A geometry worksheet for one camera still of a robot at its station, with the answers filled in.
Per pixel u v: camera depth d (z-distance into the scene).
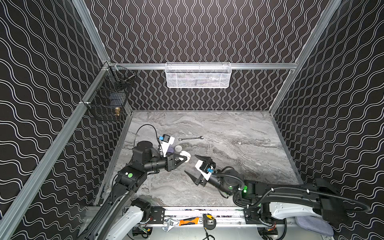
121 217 0.57
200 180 0.57
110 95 0.92
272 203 0.63
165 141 0.61
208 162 0.61
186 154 0.66
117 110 0.83
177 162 0.65
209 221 0.70
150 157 0.55
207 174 0.52
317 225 0.70
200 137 1.04
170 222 0.72
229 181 0.49
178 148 0.98
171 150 0.98
